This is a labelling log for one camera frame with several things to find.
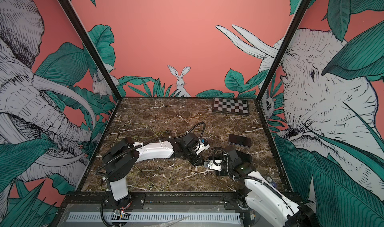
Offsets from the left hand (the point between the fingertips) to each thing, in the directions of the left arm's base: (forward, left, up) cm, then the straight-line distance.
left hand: (206, 162), depth 82 cm
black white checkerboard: (+44, -30, -4) cm, 53 cm away
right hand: (+3, -6, 0) cm, 7 cm away
